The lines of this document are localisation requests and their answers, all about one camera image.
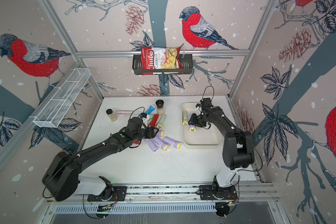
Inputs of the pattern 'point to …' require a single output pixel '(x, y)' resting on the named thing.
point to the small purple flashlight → (192, 128)
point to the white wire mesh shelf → (54, 112)
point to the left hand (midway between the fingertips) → (158, 127)
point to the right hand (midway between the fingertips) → (190, 122)
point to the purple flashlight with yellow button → (160, 133)
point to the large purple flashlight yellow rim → (152, 143)
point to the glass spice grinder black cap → (159, 104)
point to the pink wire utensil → (123, 112)
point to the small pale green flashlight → (185, 117)
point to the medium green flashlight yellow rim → (161, 122)
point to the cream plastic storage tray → (205, 137)
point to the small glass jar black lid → (112, 116)
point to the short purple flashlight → (173, 143)
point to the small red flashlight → (153, 121)
